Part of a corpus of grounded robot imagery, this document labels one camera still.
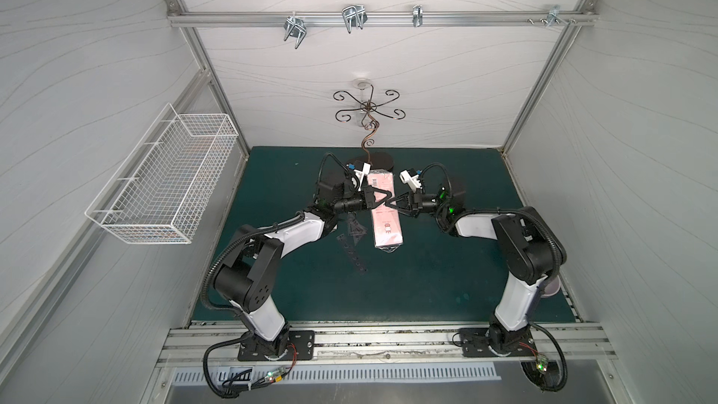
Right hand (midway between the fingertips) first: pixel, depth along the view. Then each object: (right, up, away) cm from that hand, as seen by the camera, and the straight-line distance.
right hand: (385, 205), depth 80 cm
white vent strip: (-11, -42, -10) cm, 45 cm away
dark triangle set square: (-9, -10, +17) cm, 22 cm away
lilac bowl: (+49, -24, -1) cm, 54 cm away
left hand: (+2, +2, 0) cm, 3 cm away
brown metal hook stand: (-5, +31, +10) cm, 33 cm away
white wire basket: (-57, +5, -12) cm, 59 cm away
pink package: (0, -4, -1) cm, 4 cm away
